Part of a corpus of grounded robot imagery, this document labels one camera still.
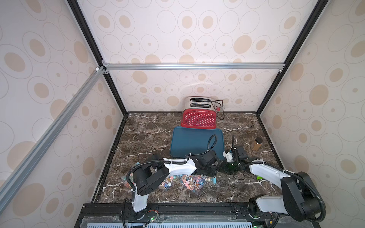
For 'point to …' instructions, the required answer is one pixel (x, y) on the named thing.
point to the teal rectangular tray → (194, 140)
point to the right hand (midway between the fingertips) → (222, 168)
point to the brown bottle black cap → (255, 145)
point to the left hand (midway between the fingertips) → (220, 173)
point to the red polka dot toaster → (199, 112)
